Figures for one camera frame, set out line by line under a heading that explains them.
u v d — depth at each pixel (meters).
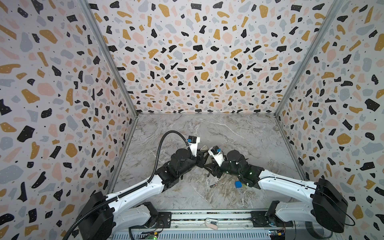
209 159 0.74
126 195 0.45
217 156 0.68
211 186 0.85
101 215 0.39
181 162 0.57
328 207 0.41
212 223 0.72
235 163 0.59
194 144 0.66
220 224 0.73
